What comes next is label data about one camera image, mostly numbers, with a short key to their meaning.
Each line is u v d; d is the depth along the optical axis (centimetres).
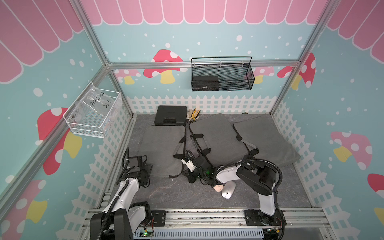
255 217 74
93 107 71
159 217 74
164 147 98
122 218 41
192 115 117
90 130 62
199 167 70
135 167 68
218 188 83
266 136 103
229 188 82
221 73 94
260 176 50
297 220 75
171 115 119
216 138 103
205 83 90
